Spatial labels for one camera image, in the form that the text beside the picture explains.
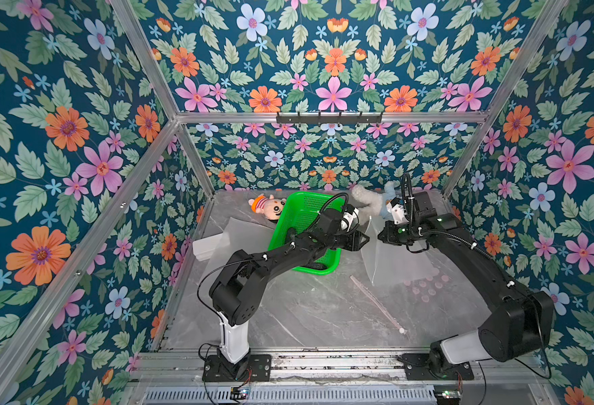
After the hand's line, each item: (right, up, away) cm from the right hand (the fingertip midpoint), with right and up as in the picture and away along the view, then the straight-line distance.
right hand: (384, 231), depth 82 cm
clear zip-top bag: (+5, -12, +7) cm, 15 cm away
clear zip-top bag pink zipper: (0, -25, +2) cm, 26 cm away
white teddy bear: (+1, +11, +26) cm, 28 cm away
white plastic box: (-66, -8, +12) cm, 67 cm away
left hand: (-5, -2, +1) cm, 5 cm away
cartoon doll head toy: (-42, +9, +22) cm, 48 cm away
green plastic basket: (-30, +7, +26) cm, 41 cm away
